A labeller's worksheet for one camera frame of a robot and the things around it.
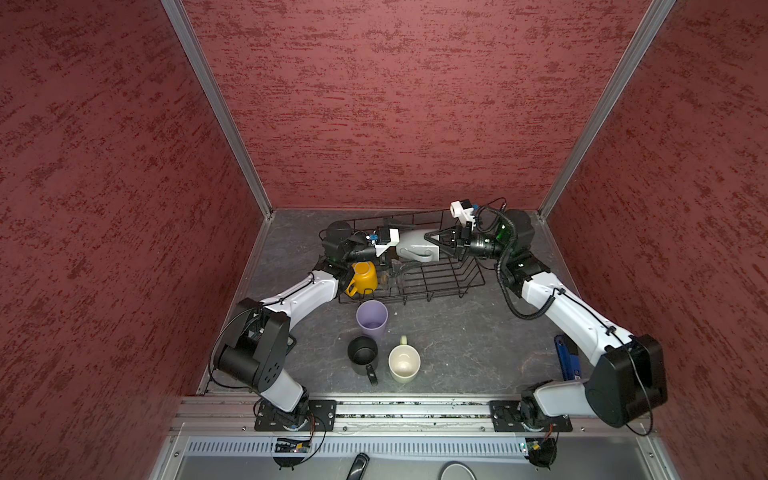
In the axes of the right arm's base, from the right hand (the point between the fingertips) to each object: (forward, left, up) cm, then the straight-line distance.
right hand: (424, 245), depth 67 cm
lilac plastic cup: (-4, +14, -29) cm, 33 cm away
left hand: (+4, +1, -4) cm, 6 cm away
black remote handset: (-39, +16, -29) cm, 52 cm away
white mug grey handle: (+2, +2, -2) cm, 3 cm away
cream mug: (-16, +5, -33) cm, 37 cm away
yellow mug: (+6, +16, -24) cm, 29 cm away
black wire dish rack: (+15, +1, -34) cm, 37 cm away
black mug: (-14, +16, -31) cm, 38 cm away
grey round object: (-40, -6, -33) cm, 53 cm away
